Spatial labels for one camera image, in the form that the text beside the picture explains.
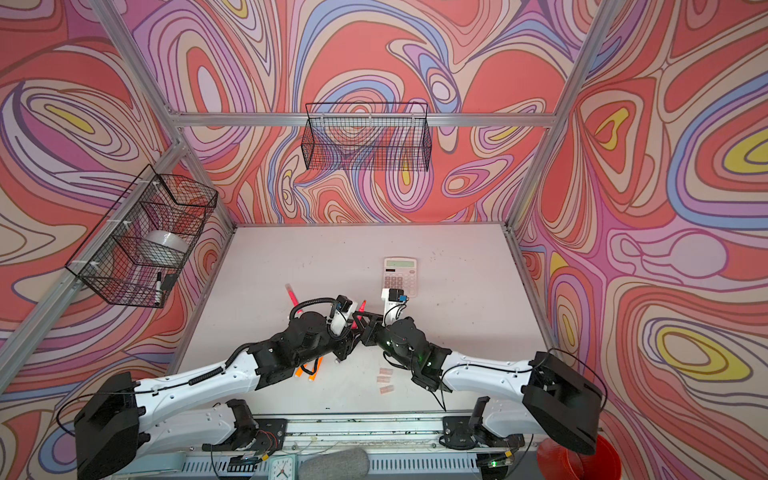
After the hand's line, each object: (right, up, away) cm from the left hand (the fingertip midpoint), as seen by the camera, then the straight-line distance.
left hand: (366, 326), depth 77 cm
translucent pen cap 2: (+5, -15, +7) cm, 17 cm away
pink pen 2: (-26, +4, +22) cm, 34 cm away
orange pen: (-11, -9, -11) cm, 18 cm away
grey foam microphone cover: (-4, -29, -10) cm, 31 cm away
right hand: (-3, +1, -1) cm, 3 cm away
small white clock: (-19, -30, -9) cm, 37 cm away
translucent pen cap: (-28, +7, +25) cm, 39 cm away
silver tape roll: (-49, +23, -3) cm, 54 cm away
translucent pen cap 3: (+4, -16, +6) cm, 18 cm away
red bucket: (+47, -32, -5) cm, 57 cm away
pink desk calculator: (+10, +12, +26) cm, 30 cm away
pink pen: (-1, +5, -2) cm, 5 cm away
